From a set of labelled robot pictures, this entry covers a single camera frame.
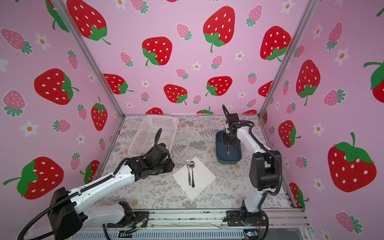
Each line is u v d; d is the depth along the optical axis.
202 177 0.90
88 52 0.84
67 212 0.38
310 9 0.69
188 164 0.93
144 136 1.04
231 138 0.77
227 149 0.90
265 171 0.48
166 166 0.70
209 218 0.75
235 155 0.96
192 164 0.93
